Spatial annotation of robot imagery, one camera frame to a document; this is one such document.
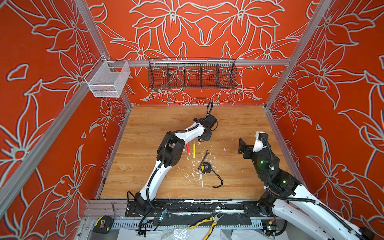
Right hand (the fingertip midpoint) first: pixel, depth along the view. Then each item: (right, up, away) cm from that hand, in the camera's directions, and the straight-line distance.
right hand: (247, 138), depth 72 cm
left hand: (-19, -1, +30) cm, 35 cm away
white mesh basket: (-81, +36, +23) cm, 92 cm away
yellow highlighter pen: (-26, -11, +21) cm, 35 cm away
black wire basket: (-27, +43, +35) cm, 62 cm away
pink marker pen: (-29, -10, +23) cm, 39 cm away
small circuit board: (+10, -41, -3) cm, 42 cm away
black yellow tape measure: (-68, -39, -5) cm, 79 cm away
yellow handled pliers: (-16, -38, -2) cm, 42 cm away
